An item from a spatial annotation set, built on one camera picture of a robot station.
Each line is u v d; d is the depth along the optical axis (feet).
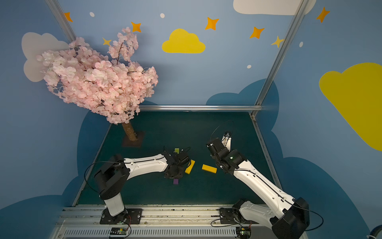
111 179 1.52
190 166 3.23
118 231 2.35
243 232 2.40
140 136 3.43
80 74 1.98
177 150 3.19
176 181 2.77
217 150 1.88
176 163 2.14
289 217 1.24
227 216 2.45
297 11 2.39
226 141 2.20
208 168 2.98
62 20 2.37
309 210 1.33
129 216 2.41
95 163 3.06
